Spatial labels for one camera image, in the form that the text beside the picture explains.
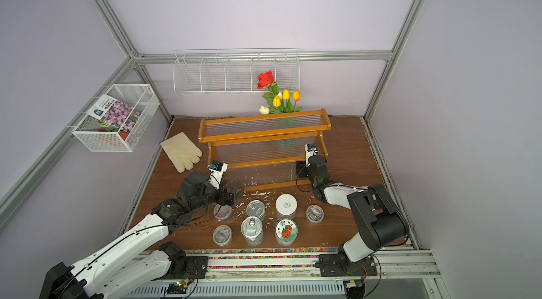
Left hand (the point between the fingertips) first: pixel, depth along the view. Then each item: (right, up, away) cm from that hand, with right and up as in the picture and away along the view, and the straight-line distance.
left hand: (235, 185), depth 79 cm
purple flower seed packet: (-42, +27, -5) cm, 50 cm away
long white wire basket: (-5, +50, +21) cm, 54 cm away
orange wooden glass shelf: (+8, +12, +24) cm, 28 cm away
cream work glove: (-32, +11, +26) cm, 42 cm away
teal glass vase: (+21, +15, +22) cm, 34 cm away
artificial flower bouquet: (+16, +33, +7) cm, 37 cm away
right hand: (+27, +9, +16) cm, 33 cm away
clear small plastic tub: (-5, -11, +2) cm, 12 cm away
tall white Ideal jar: (+19, -8, 0) cm, 21 cm away
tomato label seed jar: (+19, -16, -5) cm, 25 cm away
